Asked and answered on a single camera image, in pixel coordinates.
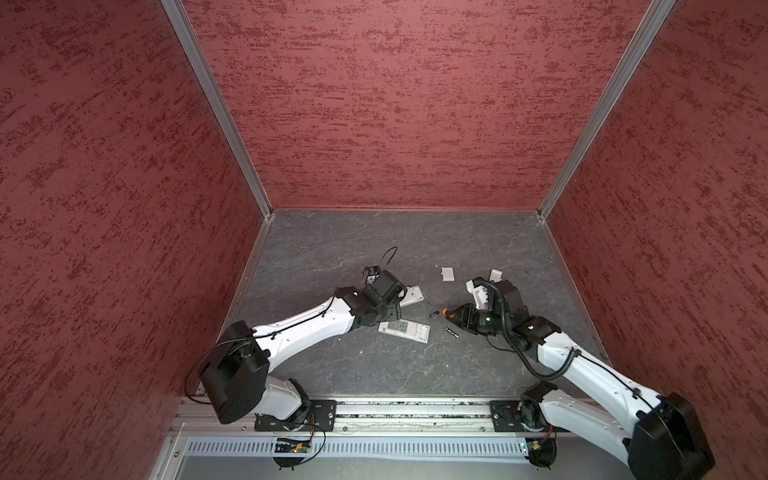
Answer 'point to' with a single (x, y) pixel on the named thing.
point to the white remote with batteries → (413, 295)
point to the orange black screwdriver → (444, 312)
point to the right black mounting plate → (506, 418)
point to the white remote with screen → (406, 329)
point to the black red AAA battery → (451, 332)
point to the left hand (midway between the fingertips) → (386, 314)
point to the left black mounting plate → (314, 416)
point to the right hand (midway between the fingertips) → (446, 324)
